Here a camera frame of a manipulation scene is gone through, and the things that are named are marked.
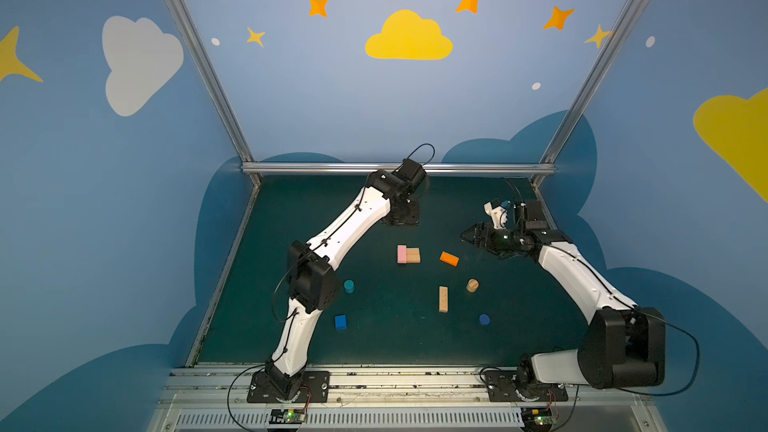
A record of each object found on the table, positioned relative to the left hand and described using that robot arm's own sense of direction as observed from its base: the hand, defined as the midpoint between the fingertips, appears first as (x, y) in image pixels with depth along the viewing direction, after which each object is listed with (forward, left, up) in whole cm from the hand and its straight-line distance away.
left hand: (412, 220), depth 85 cm
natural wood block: (+1, -1, -17) cm, 17 cm away
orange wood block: (-2, -14, -19) cm, 23 cm away
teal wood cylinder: (-13, +19, -17) cm, 28 cm away
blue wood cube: (-24, +20, -17) cm, 35 cm away
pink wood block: (-1, +2, -18) cm, 18 cm away
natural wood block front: (-2, -2, -18) cm, 18 cm away
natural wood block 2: (-17, -10, -18) cm, 26 cm away
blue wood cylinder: (-22, -22, -19) cm, 36 cm away
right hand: (-4, -17, -2) cm, 17 cm away
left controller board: (-46, +31, -19) cm, 58 cm away
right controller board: (-45, -30, -19) cm, 58 cm away
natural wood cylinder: (-12, -19, -17) cm, 28 cm away
